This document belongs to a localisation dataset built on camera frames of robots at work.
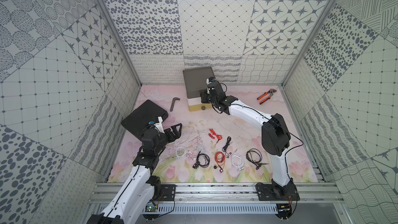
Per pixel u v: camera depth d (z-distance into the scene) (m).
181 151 0.88
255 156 0.86
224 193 0.76
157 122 0.73
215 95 0.70
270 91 1.15
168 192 0.73
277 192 0.65
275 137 0.52
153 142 0.62
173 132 0.73
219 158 0.85
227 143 0.90
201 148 0.88
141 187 0.53
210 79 0.82
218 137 0.93
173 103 1.10
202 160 0.84
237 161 0.83
